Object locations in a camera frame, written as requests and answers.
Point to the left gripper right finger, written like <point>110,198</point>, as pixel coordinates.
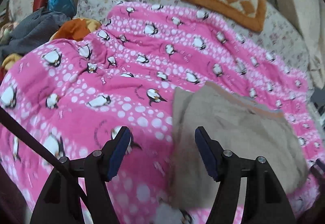
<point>265,200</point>

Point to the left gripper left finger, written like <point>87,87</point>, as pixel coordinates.
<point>83,186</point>

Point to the khaki beige jacket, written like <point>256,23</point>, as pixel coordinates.
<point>247,128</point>

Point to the pink penguin blanket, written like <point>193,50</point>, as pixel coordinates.
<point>74,96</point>

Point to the orange plush toy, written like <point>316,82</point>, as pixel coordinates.
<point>76,29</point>

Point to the grey garment pile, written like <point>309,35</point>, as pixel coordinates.
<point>35,30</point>

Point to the blue plastic bag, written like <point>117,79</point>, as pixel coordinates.
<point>63,6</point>

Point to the beige curtain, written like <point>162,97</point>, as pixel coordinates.
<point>308,17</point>

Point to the floral bed sheet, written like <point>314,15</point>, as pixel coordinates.
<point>278,34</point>

